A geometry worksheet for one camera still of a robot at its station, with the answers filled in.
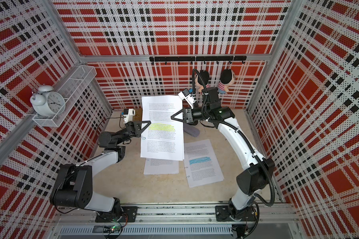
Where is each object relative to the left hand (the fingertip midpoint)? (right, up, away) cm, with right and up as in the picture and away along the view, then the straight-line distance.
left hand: (152, 123), depth 70 cm
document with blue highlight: (+25, -26, +21) cm, 42 cm away
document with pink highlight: (-2, -27, +22) cm, 35 cm away
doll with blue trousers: (+42, +28, +23) cm, 56 cm away
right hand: (+12, +2, -5) cm, 13 cm away
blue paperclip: (-4, -7, -1) cm, 8 cm away
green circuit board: (-17, -50, 0) cm, 53 cm away
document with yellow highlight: (+6, -7, -2) cm, 9 cm away
